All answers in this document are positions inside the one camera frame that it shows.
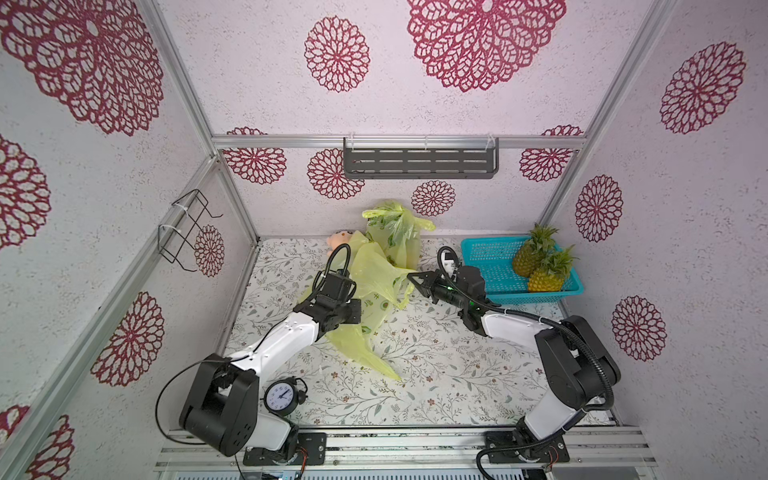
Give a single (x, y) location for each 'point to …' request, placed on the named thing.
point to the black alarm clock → (282, 396)
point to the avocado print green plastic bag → (398, 230)
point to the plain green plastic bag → (381, 284)
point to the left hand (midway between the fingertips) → (355, 309)
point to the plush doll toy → (338, 238)
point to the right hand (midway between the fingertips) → (406, 273)
